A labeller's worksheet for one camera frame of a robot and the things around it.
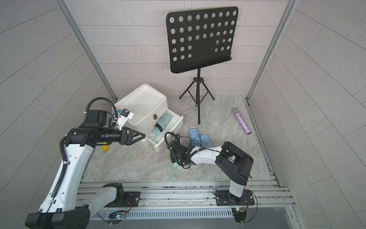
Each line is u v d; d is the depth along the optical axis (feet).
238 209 2.26
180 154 2.15
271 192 2.46
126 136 1.84
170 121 2.99
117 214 2.15
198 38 2.26
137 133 1.92
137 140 1.94
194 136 2.97
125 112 1.93
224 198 2.19
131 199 2.39
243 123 3.25
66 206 1.18
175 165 2.64
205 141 2.91
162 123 2.87
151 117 2.61
